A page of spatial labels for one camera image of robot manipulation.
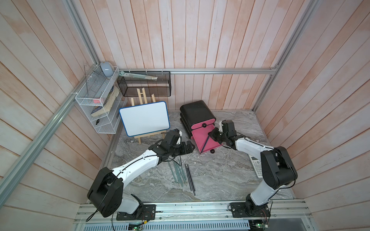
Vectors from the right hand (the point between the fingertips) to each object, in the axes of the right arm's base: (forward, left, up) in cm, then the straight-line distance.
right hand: (207, 131), depth 95 cm
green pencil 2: (-26, +19, -9) cm, 33 cm away
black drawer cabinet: (+12, +8, +5) cm, 16 cm away
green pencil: (-24, +23, -10) cm, 34 cm away
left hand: (-17, +12, +4) cm, 21 cm away
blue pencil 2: (-28, +11, -9) cm, 32 cm away
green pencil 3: (-26, +18, -9) cm, 33 cm away
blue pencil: (-7, +1, -6) cm, 9 cm away
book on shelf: (+9, +59, +23) cm, 64 cm away
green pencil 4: (-25, +17, -9) cm, 32 cm away
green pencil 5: (-25, +16, -9) cm, 31 cm away
